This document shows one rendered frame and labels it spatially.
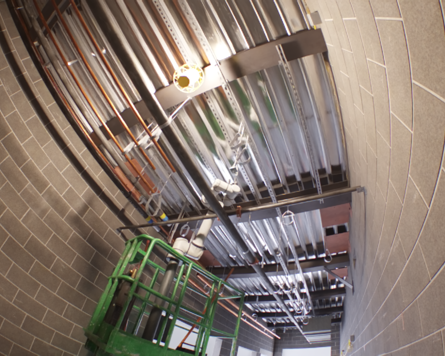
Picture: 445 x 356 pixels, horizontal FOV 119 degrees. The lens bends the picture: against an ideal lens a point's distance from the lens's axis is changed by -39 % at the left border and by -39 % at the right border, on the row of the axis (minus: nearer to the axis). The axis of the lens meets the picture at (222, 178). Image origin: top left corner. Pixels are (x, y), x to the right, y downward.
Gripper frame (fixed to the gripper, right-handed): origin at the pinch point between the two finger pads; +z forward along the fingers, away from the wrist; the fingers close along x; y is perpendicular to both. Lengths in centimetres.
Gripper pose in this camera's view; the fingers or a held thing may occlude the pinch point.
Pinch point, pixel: (232, 180)
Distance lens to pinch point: 223.1
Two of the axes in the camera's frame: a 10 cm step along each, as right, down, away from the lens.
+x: -8.9, 2.1, 4.1
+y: -4.2, -7.4, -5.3
